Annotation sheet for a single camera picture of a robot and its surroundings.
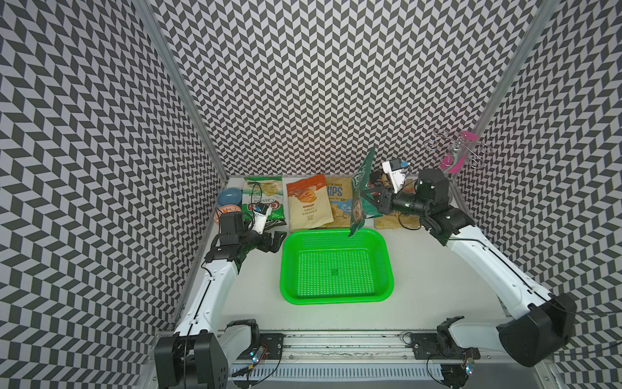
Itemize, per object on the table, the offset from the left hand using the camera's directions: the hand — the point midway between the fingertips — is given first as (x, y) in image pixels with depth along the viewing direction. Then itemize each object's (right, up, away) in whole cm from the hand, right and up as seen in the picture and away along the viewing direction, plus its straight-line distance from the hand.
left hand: (272, 230), depth 82 cm
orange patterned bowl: (-24, +6, +20) cm, 32 cm away
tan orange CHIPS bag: (+48, +2, +20) cm, 52 cm away
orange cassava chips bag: (+11, +9, +22) cm, 27 cm away
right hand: (+29, +11, -13) cm, 34 cm away
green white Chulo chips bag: (-11, +14, +26) cm, 31 cm away
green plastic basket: (+21, -14, +6) cm, 26 cm away
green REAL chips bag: (+29, +9, -13) cm, 33 cm away
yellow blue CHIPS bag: (+25, +13, +26) cm, 38 cm away
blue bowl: (-24, +12, +24) cm, 36 cm away
